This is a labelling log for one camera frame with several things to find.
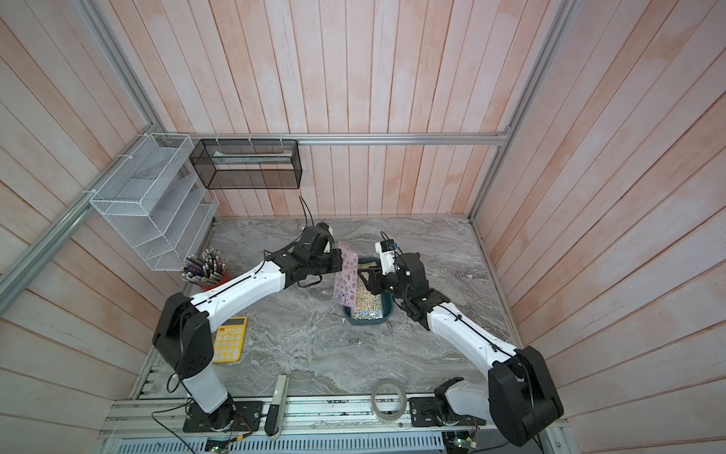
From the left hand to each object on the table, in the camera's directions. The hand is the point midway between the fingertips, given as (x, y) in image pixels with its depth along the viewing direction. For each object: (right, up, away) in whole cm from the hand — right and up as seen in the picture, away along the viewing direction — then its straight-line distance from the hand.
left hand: (343, 264), depth 86 cm
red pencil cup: (-41, -2, -2) cm, 41 cm away
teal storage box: (+14, -14, +6) cm, 21 cm away
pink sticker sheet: (+1, -6, -1) cm, 7 cm away
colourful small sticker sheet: (+8, -14, +4) cm, 17 cm away
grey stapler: (-16, -37, -16) cm, 44 cm away
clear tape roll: (+9, -36, -14) cm, 39 cm away
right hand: (+6, -1, -4) cm, 7 cm away
